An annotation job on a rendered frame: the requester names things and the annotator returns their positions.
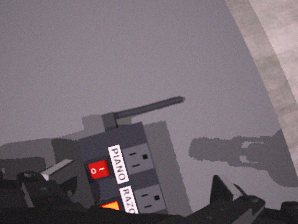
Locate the grey power strip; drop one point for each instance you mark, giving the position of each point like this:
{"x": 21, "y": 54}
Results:
{"x": 119, "y": 164}

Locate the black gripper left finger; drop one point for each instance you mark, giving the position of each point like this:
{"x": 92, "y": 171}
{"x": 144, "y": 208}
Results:
{"x": 49, "y": 193}

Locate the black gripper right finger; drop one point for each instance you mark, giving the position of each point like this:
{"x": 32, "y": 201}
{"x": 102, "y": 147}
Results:
{"x": 222, "y": 211}

